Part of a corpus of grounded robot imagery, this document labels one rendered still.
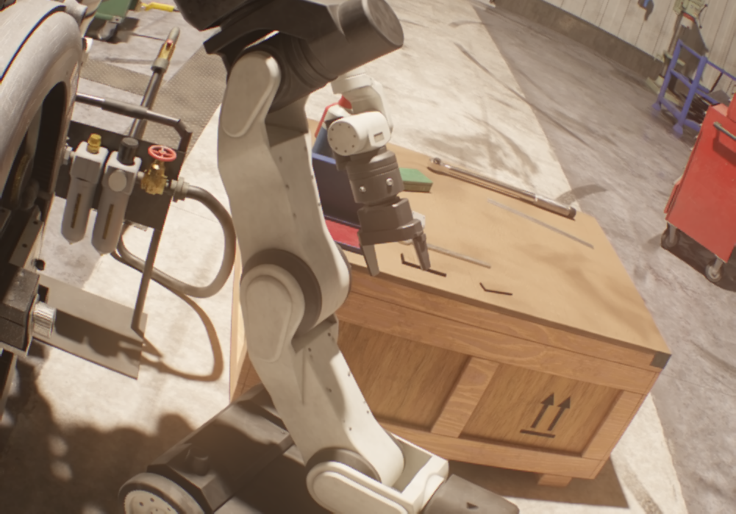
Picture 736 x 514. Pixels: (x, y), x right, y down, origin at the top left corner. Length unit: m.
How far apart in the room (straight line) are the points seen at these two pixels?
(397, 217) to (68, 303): 0.98
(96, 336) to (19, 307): 1.16
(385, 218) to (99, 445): 0.78
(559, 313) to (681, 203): 2.66
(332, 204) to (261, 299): 0.62
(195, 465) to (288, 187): 0.51
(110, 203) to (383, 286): 0.63
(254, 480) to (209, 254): 1.20
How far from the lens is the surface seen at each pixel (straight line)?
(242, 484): 1.69
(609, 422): 2.32
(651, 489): 2.65
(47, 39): 1.10
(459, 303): 2.00
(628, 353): 2.21
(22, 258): 1.32
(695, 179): 4.69
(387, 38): 1.41
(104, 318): 2.32
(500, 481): 2.34
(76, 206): 2.09
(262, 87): 1.44
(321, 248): 1.55
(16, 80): 1.02
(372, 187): 1.69
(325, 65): 1.44
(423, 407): 2.16
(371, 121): 1.70
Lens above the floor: 1.27
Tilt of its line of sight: 23 degrees down
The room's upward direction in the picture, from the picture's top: 23 degrees clockwise
